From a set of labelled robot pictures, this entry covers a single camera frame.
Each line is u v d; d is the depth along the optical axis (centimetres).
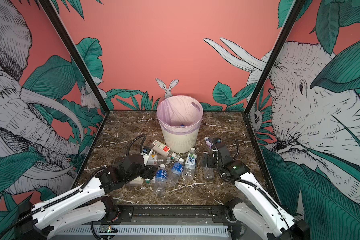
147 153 67
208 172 90
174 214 75
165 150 92
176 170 84
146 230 70
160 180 80
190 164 86
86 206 58
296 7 69
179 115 100
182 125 107
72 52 85
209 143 97
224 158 58
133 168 56
